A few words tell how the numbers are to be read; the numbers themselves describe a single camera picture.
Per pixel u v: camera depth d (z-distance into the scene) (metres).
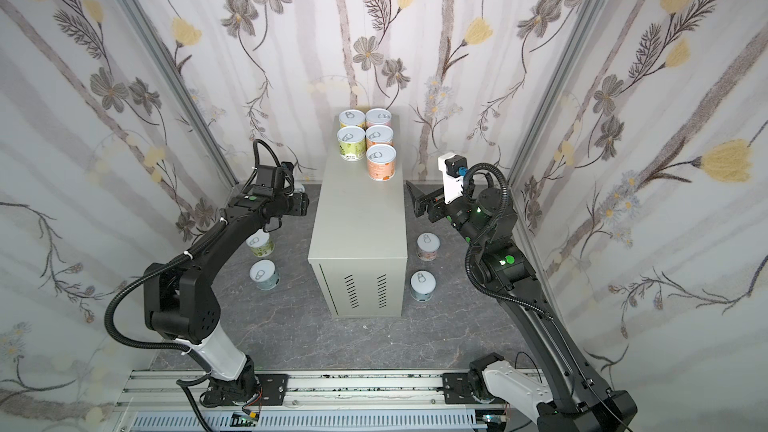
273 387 0.74
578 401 0.37
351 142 0.76
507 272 0.47
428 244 0.96
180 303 0.46
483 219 0.47
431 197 0.56
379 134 0.77
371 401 0.74
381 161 0.71
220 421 0.70
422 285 0.87
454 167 0.49
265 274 0.88
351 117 0.82
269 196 0.67
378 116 0.82
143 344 0.45
